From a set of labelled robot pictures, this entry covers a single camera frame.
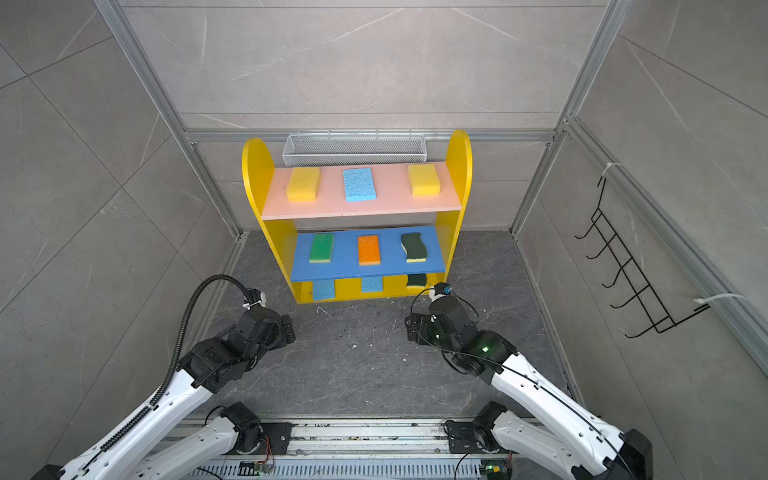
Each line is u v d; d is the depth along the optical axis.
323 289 1.00
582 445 0.40
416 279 1.01
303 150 0.93
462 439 0.73
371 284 1.00
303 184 0.72
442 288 0.67
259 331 0.55
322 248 0.94
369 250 0.95
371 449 0.73
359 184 0.74
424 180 0.73
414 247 0.95
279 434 0.73
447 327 0.54
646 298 0.64
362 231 0.98
